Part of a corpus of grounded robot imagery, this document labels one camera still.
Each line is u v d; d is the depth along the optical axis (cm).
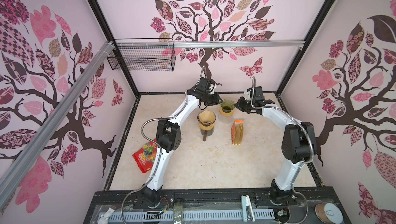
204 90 76
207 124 87
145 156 84
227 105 98
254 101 74
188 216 70
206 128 88
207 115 88
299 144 50
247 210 69
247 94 88
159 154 61
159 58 80
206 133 90
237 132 90
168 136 61
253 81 83
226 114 96
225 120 101
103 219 67
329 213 65
